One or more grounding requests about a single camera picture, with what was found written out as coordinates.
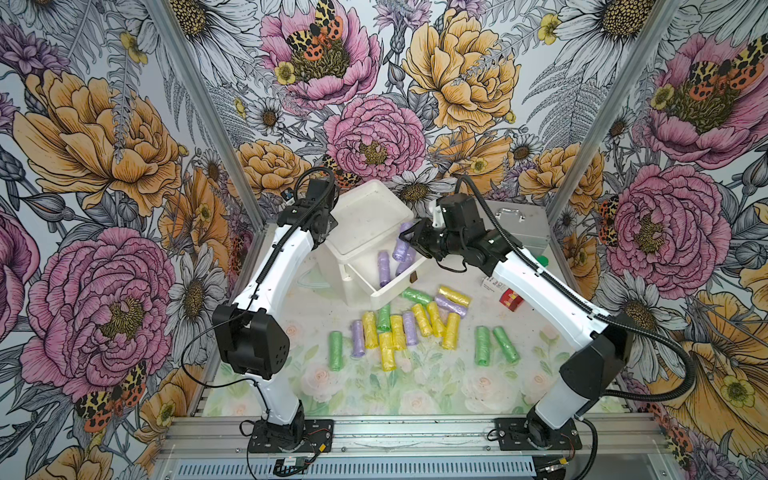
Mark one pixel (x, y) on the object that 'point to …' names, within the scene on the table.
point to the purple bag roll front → (402, 248)
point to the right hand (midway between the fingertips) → (400, 244)
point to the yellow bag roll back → (454, 295)
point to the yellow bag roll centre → (398, 332)
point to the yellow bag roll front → (387, 350)
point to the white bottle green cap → (543, 260)
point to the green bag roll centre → (384, 318)
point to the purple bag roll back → (384, 268)
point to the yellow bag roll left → (369, 320)
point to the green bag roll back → (416, 296)
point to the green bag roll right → (482, 345)
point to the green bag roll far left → (335, 351)
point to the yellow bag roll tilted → (437, 325)
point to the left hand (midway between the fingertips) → (319, 234)
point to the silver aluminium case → (527, 222)
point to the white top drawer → (362, 276)
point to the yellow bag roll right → (452, 330)
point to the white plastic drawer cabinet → (369, 217)
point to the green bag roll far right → (506, 344)
